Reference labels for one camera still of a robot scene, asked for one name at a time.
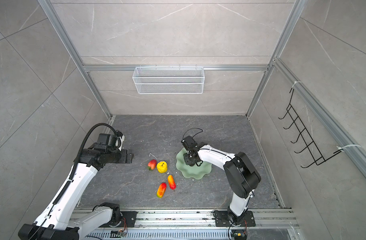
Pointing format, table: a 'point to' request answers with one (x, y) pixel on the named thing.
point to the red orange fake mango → (171, 182)
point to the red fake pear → (152, 165)
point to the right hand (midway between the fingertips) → (190, 157)
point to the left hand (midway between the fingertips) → (123, 151)
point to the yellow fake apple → (162, 166)
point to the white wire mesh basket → (168, 80)
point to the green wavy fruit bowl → (194, 171)
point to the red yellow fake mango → (161, 190)
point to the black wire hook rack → (308, 142)
